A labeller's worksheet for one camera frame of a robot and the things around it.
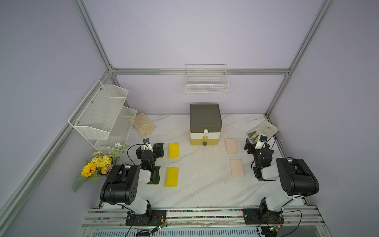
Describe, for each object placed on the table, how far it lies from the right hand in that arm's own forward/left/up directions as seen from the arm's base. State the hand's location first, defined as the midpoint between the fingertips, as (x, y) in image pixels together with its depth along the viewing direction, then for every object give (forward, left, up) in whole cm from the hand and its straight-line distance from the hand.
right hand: (254, 141), depth 94 cm
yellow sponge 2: (-20, +53, -7) cm, 57 cm away
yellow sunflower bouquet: (-23, +82, +17) cm, 87 cm away
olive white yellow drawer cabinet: (+6, +32, +12) cm, 34 cm away
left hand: (-2, +69, -1) cm, 69 cm away
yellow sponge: (0, +54, -10) cm, 54 cm away
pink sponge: (+2, +13, -9) cm, 16 cm away
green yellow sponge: (-7, +61, +4) cm, 61 cm away
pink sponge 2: (-14, +13, -8) cm, 21 cm away
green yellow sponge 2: (-21, +62, -7) cm, 66 cm away
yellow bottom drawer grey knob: (+3, +32, -4) cm, 33 cm away
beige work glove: (+21, +78, -6) cm, 81 cm away
